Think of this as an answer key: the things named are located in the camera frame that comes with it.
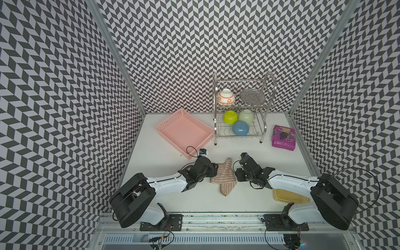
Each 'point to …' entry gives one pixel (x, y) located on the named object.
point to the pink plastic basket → (187, 133)
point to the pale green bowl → (246, 115)
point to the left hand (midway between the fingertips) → (213, 167)
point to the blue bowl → (240, 128)
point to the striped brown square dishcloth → (225, 176)
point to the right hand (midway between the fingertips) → (238, 175)
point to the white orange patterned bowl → (226, 97)
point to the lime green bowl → (230, 117)
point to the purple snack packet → (284, 137)
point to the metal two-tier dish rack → (240, 107)
